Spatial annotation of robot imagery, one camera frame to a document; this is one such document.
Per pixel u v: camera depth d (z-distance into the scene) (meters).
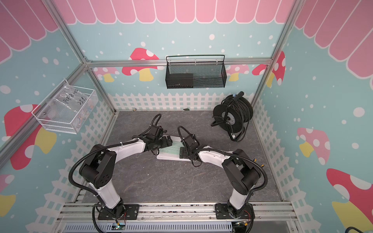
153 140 0.74
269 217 0.73
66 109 0.72
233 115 0.91
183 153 0.83
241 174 0.46
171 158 0.91
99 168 0.48
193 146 0.71
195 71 0.94
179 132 0.73
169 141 0.89
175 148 0.94
